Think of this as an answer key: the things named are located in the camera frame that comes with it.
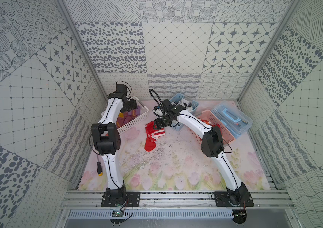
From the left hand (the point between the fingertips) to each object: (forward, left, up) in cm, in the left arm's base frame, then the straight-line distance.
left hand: (137, 106), depth 97 cm
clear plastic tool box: (-9, -68, -5) cm, 69 cm away
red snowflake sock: (-6, -51, -11) cm, 53 cm away
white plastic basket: (+1, -3, -10) cm, 10 cm away
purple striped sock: (+4, +4, -11) cm, 12 cm away
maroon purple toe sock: (-5, +12, -9) cm, 15 cm away
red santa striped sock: (-13, -11, -14) cm, 22 cm away
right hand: (-12, -15, -8) cm, 21 cm away
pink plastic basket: (-16, -62, -14) cm, 66 cm away
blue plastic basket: (+12, -43, -12) cm, 46 cm away
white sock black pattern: (+13, -37, -12) cm, 41 cm away
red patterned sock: (-20, -9, -17) cm, 27 cm away
